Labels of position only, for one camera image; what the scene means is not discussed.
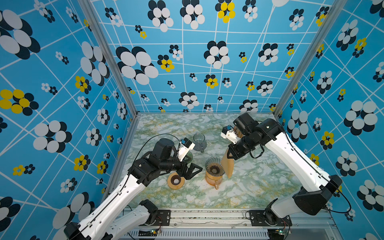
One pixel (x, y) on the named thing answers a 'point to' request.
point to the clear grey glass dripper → (214, 166)
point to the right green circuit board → (278, 232)
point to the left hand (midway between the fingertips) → (196, 163)
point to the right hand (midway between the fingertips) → (228, 156)
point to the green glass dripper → (188, 157)
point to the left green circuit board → (151, 233)
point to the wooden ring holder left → (175, 181)
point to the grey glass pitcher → (200, 143)
